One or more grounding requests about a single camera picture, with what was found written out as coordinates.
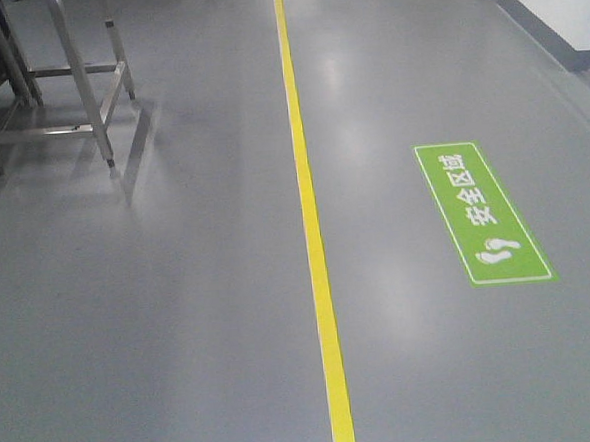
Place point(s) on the bare steel table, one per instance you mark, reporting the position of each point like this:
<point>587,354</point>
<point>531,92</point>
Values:
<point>80,70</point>

